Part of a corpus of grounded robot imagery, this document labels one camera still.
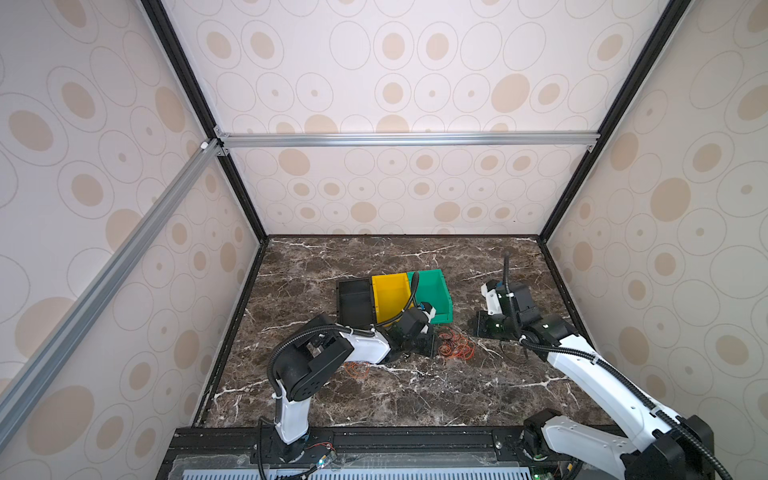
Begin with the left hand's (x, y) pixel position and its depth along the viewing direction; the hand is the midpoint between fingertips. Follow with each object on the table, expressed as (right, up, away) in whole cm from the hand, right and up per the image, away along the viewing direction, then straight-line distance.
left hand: (449, 342), depth 87 cm
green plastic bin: (-3, +14, +17) cm, 23 cm away
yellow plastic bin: (-17, +13, +16) cm, 27 cm away
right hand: (+4, +7, -6) cm, 10 cm away
